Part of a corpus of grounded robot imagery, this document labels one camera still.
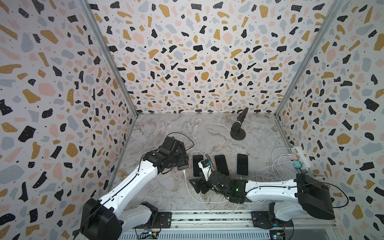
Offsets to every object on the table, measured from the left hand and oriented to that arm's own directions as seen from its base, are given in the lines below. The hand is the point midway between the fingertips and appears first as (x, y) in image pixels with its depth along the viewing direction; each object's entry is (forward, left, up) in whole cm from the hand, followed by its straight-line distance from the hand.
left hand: (185, 158), depth 80 cm
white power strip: (+1, -73, -14) cm, 74 cm away
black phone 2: (+3, -21, -14) cm, 26 cm away
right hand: (-10, -5, -2) cm, 12 cm away
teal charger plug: (+3, -69, -14) cm, 70 cm away
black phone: (-3, +2, -4) cm, 5 cm away
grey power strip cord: (-5, -74, -12) cm, 75 cm away
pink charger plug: (+8, -69, -14) cm, 71 cm away
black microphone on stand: (+28, -35, -15) cm, 47 cm away
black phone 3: (+3, -35, -16) cm, 38 cm away
